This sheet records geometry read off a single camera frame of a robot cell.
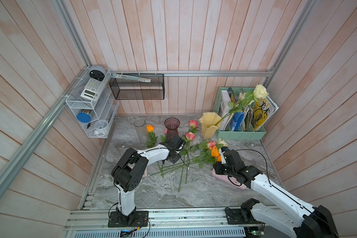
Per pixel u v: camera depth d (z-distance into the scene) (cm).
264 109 98
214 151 91
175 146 75
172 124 91
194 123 108
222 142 98
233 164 62
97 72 81
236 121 95
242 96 79
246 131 105
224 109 90
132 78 91
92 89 77
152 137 105
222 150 76
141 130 92
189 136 101
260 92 67
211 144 98
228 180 72
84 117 76
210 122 95
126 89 106
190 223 73
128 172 50
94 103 75
